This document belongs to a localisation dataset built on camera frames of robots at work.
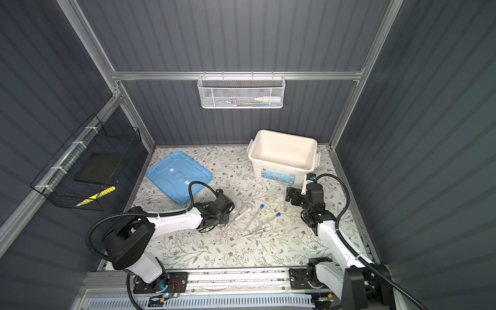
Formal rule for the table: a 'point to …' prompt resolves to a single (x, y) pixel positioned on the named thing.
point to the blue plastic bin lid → (174, 175)
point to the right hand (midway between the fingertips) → (299, 190)
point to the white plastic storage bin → (282, 157)
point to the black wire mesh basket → (56, 183)
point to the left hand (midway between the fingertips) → (225, 214)
